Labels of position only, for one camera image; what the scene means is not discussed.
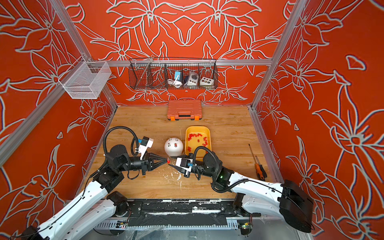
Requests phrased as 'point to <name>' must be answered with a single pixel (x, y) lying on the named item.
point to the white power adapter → (193, 79)
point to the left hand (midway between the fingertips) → (165, 161)
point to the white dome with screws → (173, 146)
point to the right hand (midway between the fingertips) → (168, 161)
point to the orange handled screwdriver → (258, 170)
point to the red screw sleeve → (168, 161)
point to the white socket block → (205, 81)
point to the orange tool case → (184, 110)
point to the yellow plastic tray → (196, 136)
